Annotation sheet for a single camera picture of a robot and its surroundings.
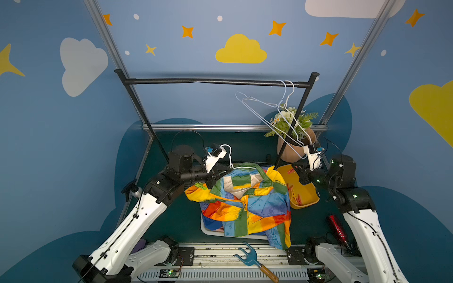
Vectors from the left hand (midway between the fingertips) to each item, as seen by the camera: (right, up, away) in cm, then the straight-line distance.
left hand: (231, 168), depth 63 cm
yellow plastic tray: (+37, -17, +30) cm, 51 cm away
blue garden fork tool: (+9, -40, +10) cm, 42 cm away
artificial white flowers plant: (+31, +20, +25) cm, 45 cm away
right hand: (+27, +2, +8) cm, 29 cm away
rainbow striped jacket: (+7, -13, +5) cm, 15 cm away
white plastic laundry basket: (-10, -27, +9) cm, 30 cm away
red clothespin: (+36, -20, +28) cm, 50 cm away
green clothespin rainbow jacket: (-11, -6, 0) cm, 13 cm away
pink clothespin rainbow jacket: (+25, -2, +9) cm, 27 cm away
